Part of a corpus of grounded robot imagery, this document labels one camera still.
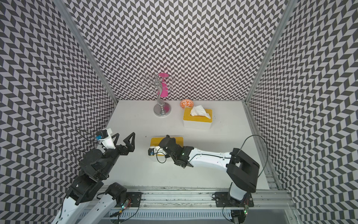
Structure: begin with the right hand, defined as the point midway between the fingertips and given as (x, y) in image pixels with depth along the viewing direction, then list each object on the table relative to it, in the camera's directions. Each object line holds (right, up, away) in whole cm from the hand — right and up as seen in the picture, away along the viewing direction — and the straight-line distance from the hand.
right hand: (167, 140), depth 81 cm
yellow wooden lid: (+12, +13, +18) cm, 25 cm away
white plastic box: (+19, +8, +17) cm, 26 cm away
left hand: (-18, +5, -15) cm, 24 cm away
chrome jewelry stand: (-7, +36, +12) cm, 39 cm away
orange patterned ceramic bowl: (+11, +24, +34) cm, 43 cm away
